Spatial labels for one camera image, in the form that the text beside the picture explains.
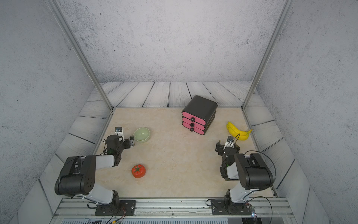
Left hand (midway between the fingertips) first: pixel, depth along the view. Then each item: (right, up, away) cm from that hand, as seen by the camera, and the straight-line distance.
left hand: (127, 135), depth 95 cm
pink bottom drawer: (+43, +5, +7) cm, 44 cm away
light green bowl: (+8, 0, +5) cm, 9 cm away
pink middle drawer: (+44, +8, +2) cm, 45 cm away
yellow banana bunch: (+81, -1, +9) cm, 82 cm away
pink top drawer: (+45, +12, -1) cm, 46 cm away
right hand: (+67, -3, -3) cm, 67 cm away
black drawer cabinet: (+48, +14, -1) cm, 50 cm away
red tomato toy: (+12, -18, -14) cm, 26 cm away
